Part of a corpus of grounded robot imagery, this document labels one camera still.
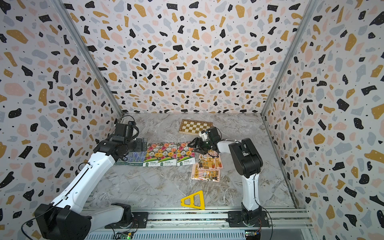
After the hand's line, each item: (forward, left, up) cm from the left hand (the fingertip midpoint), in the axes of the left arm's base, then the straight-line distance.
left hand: (138, 141), depth 80 cm
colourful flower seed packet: (+3, -2, -20) cm, 21 cm away
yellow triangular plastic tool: (-23, -28, -19) cm, 41 cm away
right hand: (+6, -28, -16) cm, 32 cm away
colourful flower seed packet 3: (+3, -23, -20) cm, 31 cm away
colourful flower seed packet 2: (+3, -12, -20) cm, 23 cm away
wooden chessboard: (+25, -28, -18) cm, 41 cm away
